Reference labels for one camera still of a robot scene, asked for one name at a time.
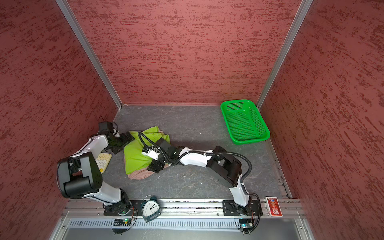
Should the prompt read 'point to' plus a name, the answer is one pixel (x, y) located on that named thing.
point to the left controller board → (120, 225)
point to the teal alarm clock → (151, 209)
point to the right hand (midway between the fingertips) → (152, 164)
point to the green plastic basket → (243, 121)
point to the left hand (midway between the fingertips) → (129, 144)
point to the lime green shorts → (135, 161)
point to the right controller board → (246, 225)
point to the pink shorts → (140, 174)
